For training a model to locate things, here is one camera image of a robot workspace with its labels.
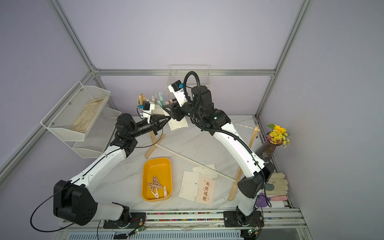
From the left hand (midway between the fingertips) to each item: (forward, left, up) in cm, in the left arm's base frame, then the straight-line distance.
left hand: (169, 119), depth 70 cm
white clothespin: (-25, +9, -34) cm, 43 cm away
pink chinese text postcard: (-23, -18, -35) cm, 45 cm away
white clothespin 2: (-24, +4, -33) cm, 41 cm away
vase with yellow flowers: (-1, -56, -12) cm, 57 cm away
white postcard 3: (-17, -9, -35) cm, 40 cm away
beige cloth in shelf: (+4, +47, -5) cm, 47 cm away
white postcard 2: (-24, -9, -35) cm, 44 cm away
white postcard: (-10, -21, -35) cm, 42 cm away
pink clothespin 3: (-20, +10, -34) cm, 41 cm away
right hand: (+1, -1, +7) cm, 7 cm away
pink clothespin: (-19, +11, -34) cm, 40 cm away
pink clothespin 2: (-21, +12, -34) cm, 41 cm away
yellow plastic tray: (-7, +10, -39) cm, 40 cm away
